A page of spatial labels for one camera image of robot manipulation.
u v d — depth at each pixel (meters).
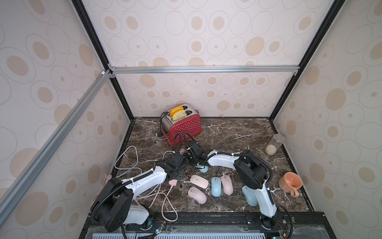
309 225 0.73
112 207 0.41
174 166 0.66
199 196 0.81
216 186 0.83
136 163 0.93
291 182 0.84
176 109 0.96
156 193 0.81
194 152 0.75
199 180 0.85
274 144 0.93
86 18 0.71
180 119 0.94
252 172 0.53
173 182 0.84
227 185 0.83
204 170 0.91
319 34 0.76
